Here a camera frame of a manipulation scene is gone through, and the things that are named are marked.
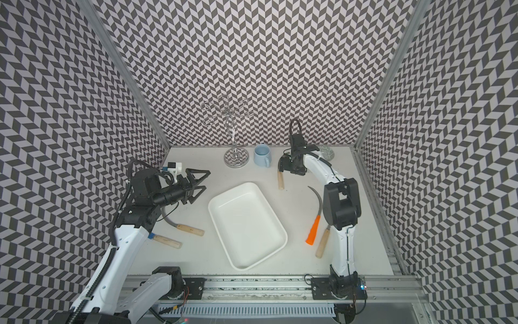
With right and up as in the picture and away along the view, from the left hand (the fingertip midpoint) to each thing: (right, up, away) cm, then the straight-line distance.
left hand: (208, 181), depth 70 cm
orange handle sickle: (+40, -24, +17) cm, 50 cm away
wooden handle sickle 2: (-15, -23, +18) cm, 33 cm away
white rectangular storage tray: (+13, -22, +17) cm, 31 cm away
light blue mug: (+17, +12, +41) cm, 46 cm away
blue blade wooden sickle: (-21, -26, +13) cm, 35 cm away
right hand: (+30, +3, +26) cm, 40 cm away
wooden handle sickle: (+44, -27, +14) cm, 53 cm away
